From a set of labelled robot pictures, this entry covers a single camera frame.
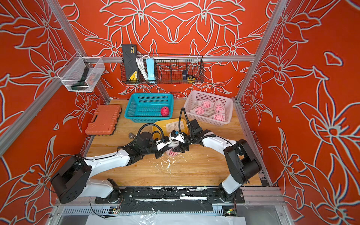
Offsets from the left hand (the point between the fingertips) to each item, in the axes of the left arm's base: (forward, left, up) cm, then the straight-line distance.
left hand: (170, 144), depth 82 cm
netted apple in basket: (+31, -19, -3) cm, 37 cm away
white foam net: (+3, -2, +15) cm, 15 cm away
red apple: (+30, +8, -5) cm, 31 cm away
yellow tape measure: (+41, -10, +18) cm, 46 cm away
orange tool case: (+18, +50, -4) cm, 54 cm away
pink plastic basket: (+37, -27, -6) cm, 46 cm away
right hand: (+1, -1, -1) cm, 2 cm away
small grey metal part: (+9, +29, -8) cm, 32 cm away
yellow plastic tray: (-3, +2, +22) cm, 22 cm away
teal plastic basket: (+37, +23, -9) cm, 45 cm away
